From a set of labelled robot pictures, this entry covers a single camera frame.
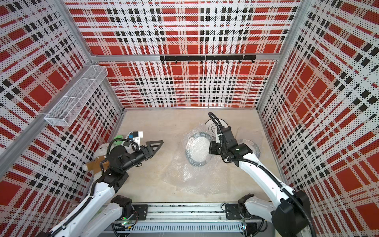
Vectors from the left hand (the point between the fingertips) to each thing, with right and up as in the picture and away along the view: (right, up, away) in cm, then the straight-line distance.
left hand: (164, 144), depth 72 cm
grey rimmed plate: (+17, -5, +11) cm, 20 cm away
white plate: (+27, +7, +35) cm, 45 cm away
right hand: (+25, -2, +7) cm, 26 cm away
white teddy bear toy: (-42, -7, +14) cm, 44 cm away
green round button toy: (-36, -2, +23) cm, 43 cm away
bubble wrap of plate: (+15, +7, +14) cm, 22 cm away
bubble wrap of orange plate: (+27, -22, +13) cm, 37 cm away
